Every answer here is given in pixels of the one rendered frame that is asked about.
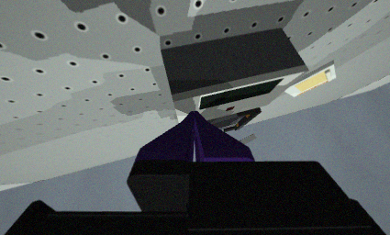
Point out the white bar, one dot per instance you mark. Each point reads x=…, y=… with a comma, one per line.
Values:
x=328, y=75

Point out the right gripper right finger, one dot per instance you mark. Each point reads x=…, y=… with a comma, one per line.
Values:
x=216, y=145

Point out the grey perforated base plate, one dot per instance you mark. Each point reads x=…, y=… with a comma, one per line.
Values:
x=83, y=83

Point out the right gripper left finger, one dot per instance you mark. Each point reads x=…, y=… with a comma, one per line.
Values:
x=174, y=144

